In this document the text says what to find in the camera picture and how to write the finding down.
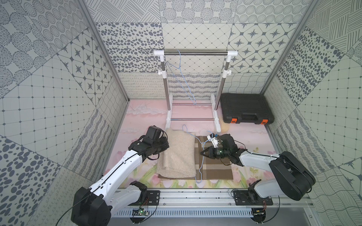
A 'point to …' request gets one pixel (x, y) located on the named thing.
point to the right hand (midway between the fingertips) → (201, 154)
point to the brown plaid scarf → (207, 168)
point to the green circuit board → (141, 212)
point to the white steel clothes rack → (193, 83)
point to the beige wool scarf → (178, 160)
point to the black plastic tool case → (246, 108)
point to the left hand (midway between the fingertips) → (166, 139)
